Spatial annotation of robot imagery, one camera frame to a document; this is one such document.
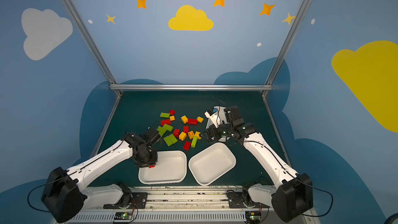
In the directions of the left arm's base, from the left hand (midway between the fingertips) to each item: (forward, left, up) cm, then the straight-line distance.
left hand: (154, 162), depth 79 cm
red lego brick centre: (+22, -8, -6) cm, 24 cm away
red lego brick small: (-2, +1, +1) cm, 3 cm away
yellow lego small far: (+33, -4, -6) cm, 33 cm away
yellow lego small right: (+32, -24, -6) cm, 40 cm away
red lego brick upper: (+31, -18, -6) cm, 36 cm away
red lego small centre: (+24, -15, -5) cm, 28 cm away
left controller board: (-22, +12, -8) cm, 26 cm away
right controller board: (-22, -49, -8) cm, 54 cm away
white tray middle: (+1, -29, -6) cm, 29 cm away
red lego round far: (+38, -4, -6) cm, 38 cm away
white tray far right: (+14, -33, +27) cm, 44 cm away
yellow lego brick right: (+20, -22, -5) cm, 30 cm away
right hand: (+13, -27, +13) cm, 33 cm away
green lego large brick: (+17, -5, -7) cm, 19 cm away
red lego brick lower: (+13, -16, -6) cm, 21 cm away
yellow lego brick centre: (+19, -13, -5) cm, 23 cm away
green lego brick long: (+36, +1, -7) cm, 36 cm away
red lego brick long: (+31, -1, -8) cm, 32 cm away
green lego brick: (+24, -3, -5) cm, 25 cm away
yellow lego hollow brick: (+19, -18, -5) cm, 27 cm away
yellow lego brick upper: (+32, -13, -6) cm, 35 cm away
